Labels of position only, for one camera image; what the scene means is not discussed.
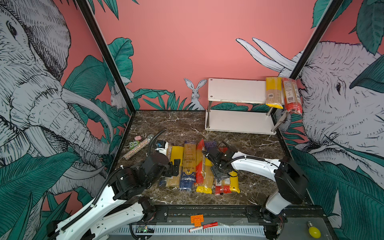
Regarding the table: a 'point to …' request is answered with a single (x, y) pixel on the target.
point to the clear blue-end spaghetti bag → (162, 181)
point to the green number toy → (133, 144)
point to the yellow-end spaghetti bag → (234, 181)
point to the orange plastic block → (197, 220)
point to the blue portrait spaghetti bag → (208, 145)
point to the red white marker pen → (204, 226)
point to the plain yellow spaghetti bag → (207, 188)
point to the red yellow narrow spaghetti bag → (199, 172)
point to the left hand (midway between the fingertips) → (172, 158)
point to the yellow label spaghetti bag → (175, 152)
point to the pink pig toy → (138, 137)
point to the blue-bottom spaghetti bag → (188, 175)
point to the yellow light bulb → (313, 231)
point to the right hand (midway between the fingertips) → (218, 169)
